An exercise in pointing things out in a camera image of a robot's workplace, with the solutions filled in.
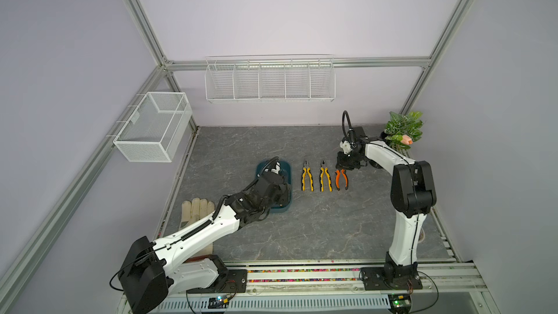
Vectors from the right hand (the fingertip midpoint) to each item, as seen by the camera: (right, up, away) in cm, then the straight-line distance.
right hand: (338, 164), depth 100 cm
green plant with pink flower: (+22, +15, -14) cm, 30 cm away
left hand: (-24, -7, -21) cm, 33 cm away
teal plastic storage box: (-25, -1, -2) cm, 25 cm away
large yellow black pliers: (-6, -3, +2) cm, 7 cm away
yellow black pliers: (-15, -2, +2) cm, 15 cm away
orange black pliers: (-2, -6, -4) cm, 8 cm away
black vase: (+4, +3, -31) cm, 31 cm away
